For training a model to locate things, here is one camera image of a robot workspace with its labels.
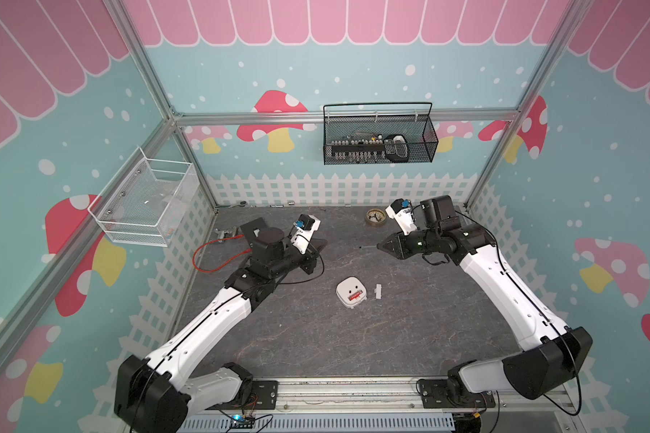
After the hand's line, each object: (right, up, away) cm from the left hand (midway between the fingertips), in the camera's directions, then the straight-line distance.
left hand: (324, 245), depth 74 cm
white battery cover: (+18, -17, +20) cm, 32 cm away
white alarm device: (+9, -16, +16) cm, 24 cm away
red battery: (+9, -18, +15) cm, 25 cm away
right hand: (+16, 0, +1) cm, 16 cm away
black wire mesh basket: (+15, +35, +17) cm, 42 cm away
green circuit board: (-23, -48, -2) cm, 53 cm away
